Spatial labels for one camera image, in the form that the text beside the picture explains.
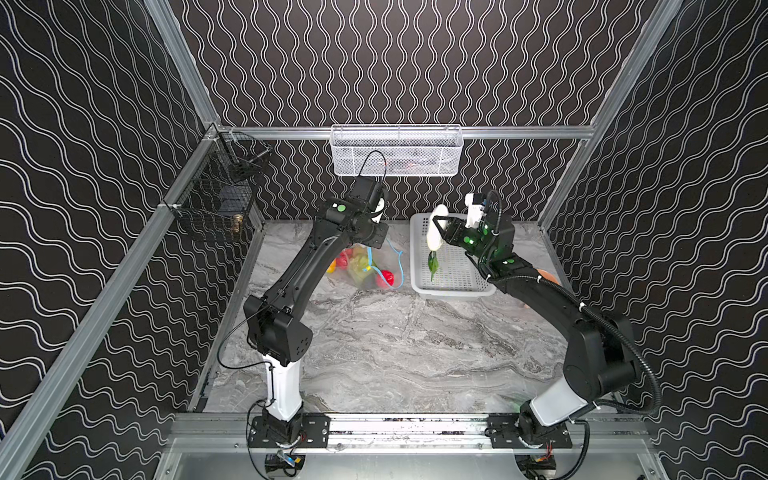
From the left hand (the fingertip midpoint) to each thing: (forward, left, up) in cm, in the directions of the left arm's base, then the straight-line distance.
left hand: (384, 234), depth 80 cm
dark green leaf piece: (-2, -14, -10) cm, 17 cm away
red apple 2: (+8, +16, -21) cm, 28 cm away
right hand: (+5, -15, +1) cm, 16 cm away
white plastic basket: (+7, -24, -26) cm, 36 cm away
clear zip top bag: (-5, +3, -8) cm, 10 cm away
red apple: (-2, -1, -17) cm, 17 cm away
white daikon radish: (0, -13, 0) cm, 13 cm away
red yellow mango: (+5, +19, -21) cm, 29 cm away
